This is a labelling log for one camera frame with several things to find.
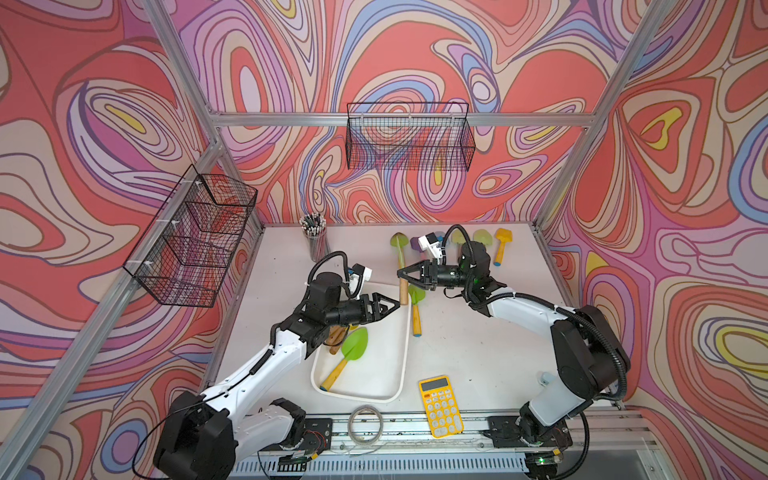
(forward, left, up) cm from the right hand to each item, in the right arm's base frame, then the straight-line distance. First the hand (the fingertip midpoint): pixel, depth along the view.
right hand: (400, 282), depth 76 cm
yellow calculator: (-24, -9, -22) cm, 34 cm away
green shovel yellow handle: (+35, -2, -22) cm, 41 cm away
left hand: (-7, +1, -2) cm, 7 cm away
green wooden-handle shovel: (-4, -1, 0) cm, 4 cm away
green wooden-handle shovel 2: (+35, -35, -22) cm, 54 cm away
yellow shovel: (+36, -43, -22) cm, 60 cm away
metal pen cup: (+26, +27, -4) cm, 37 cm away
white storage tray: (-15, +7, -22) cm, 28 cm away
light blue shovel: (+9, -11, +7) cm, 16 cm away
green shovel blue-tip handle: (+9, -6, -20) cm, 22 cm away
